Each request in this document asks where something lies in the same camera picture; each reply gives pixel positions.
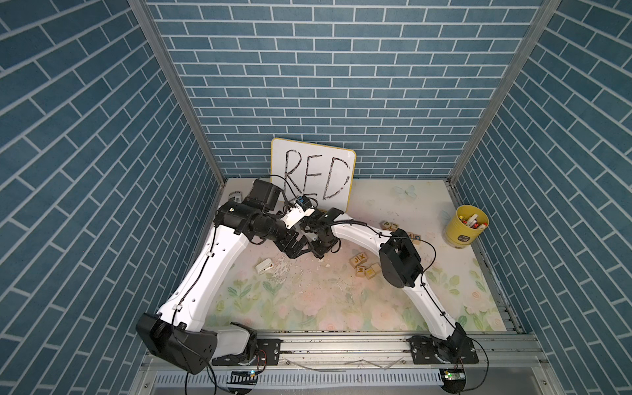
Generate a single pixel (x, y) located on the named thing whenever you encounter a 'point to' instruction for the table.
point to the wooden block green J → (392, 227)
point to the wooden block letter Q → (416, 239)
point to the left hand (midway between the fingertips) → (307, 238)
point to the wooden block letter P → (386, 225)
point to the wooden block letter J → (355, 261)
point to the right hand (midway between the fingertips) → (321, 251)
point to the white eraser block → (264, 266)
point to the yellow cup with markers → (467, 223)
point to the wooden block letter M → (360, 271)
